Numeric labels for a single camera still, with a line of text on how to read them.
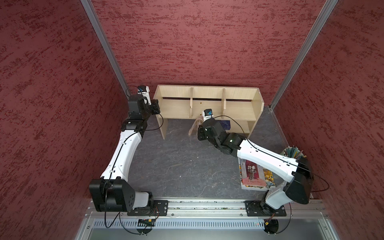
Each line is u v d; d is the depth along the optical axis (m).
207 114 0.65
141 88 0.64
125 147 0.47
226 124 0.90
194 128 0.76
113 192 0.39
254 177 0.83
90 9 0.71
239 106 0.89
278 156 0.46
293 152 0.80
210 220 0.72
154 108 0.68
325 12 0.73
